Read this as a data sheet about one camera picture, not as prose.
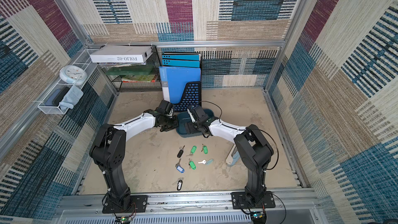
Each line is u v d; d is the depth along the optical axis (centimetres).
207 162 86
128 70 96
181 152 90
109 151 50
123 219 71
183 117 102
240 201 73
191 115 85
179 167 85
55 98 64
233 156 85
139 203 73
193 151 90
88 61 89
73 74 75
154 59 95
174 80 93
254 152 48
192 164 85
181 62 97
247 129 52
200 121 73
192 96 96
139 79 99
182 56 99
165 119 76
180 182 79
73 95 70
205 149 92
